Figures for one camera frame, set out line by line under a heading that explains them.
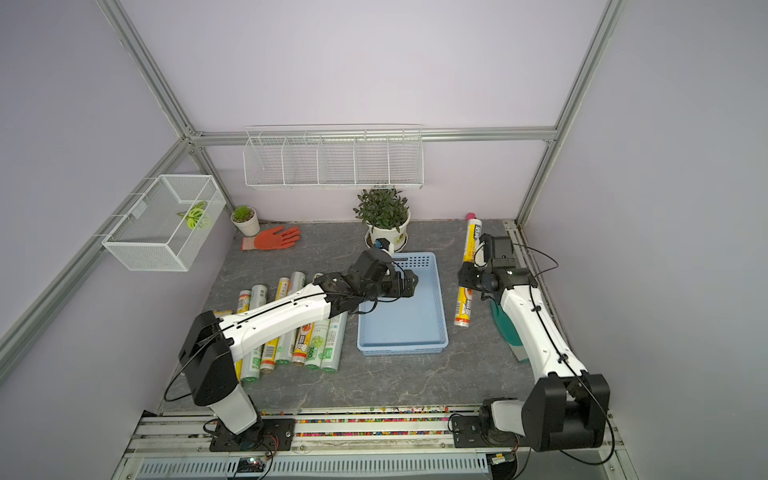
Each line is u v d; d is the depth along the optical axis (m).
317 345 0.85
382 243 0.72
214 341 0.48
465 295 0.79
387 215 0.99
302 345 0.85
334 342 0.85
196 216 0.82
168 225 0.83
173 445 0.72
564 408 0.40
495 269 0.61
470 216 1.24
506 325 0.89
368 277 0.61
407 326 0.92
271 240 1.16
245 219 1.12
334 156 0.99
